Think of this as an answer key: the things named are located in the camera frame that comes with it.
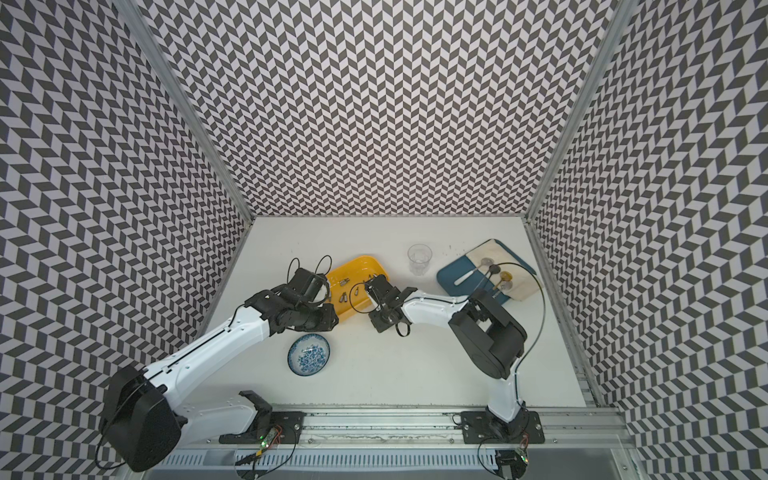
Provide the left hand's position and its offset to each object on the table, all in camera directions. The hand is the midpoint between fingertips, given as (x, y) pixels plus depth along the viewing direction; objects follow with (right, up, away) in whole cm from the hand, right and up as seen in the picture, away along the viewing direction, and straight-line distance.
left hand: (333, 324), depth 81 cm
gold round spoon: (+55, +11, +21) cm, 59 cm away
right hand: (+13, -2, +11) cm, 18 cm away
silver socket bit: (0, +9, +17) cm, 19 cm away
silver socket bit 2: (+4, +6, +17) cm, 18 cm away
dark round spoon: (+51, +13, +22) cm, 57 cm away
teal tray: (+40, +12, +16) cm, 45 cm away
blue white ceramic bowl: (-9, -6, +2) cm, 11 cm away
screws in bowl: (-6, -10, +2) cm, 12 cm away
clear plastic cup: (+25, +18, +21) cm, 37 cm away
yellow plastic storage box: (+1, +9, +17) cm, 19 cm away
